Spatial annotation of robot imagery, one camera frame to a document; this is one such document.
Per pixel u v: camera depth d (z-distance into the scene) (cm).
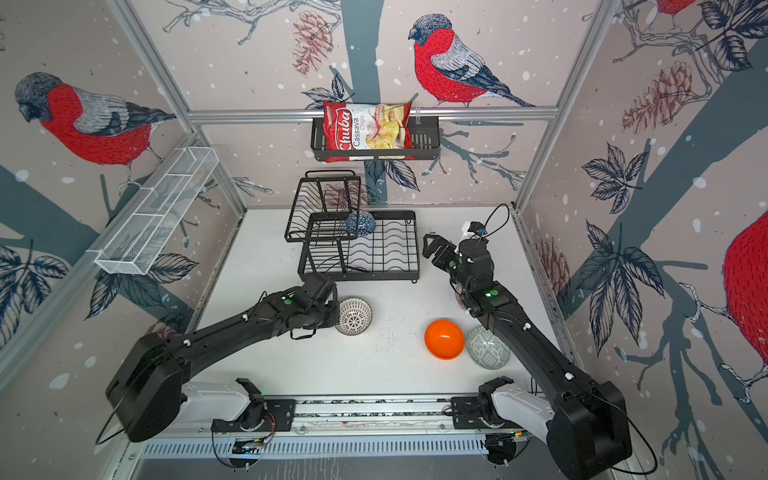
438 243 70
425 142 95
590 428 38
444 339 83
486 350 83
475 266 57
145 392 41
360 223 111
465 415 73
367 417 74
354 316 88
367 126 88
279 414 73
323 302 68
